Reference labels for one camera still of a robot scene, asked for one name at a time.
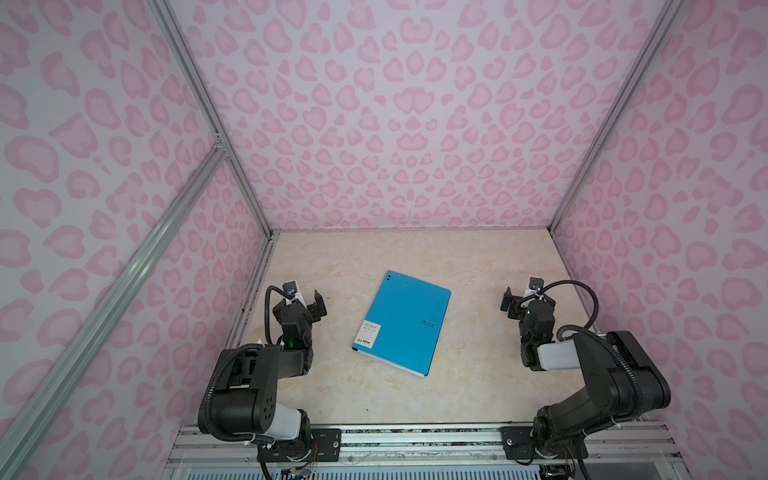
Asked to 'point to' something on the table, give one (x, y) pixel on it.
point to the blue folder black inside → (403, 323)
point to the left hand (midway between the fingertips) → (303, 291)
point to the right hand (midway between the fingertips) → (526, 287)
